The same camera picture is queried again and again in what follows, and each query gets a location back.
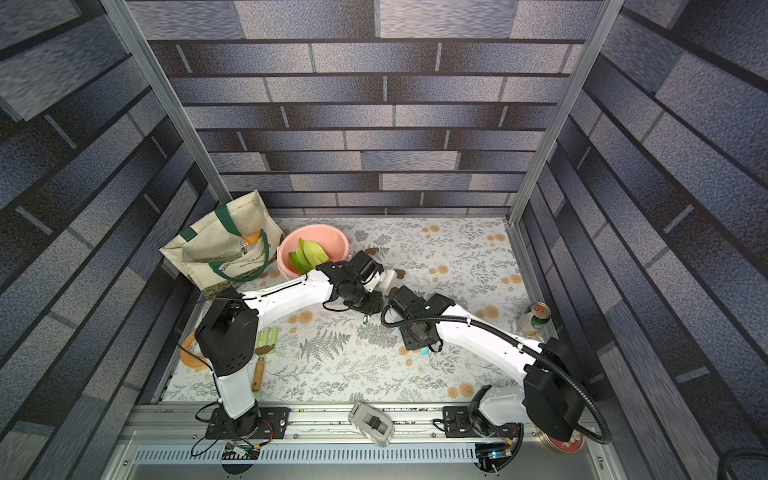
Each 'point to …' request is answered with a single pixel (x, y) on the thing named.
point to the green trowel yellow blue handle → (298, 264)
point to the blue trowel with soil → (424, 351)
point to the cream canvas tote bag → (231, 246)
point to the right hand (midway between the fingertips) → (414, 336)
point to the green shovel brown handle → (302, 261)
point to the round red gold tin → (576, 442)
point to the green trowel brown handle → (315, 253)
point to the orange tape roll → (191, 354)
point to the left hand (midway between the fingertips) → (381, 307)
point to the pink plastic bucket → (332, 240)
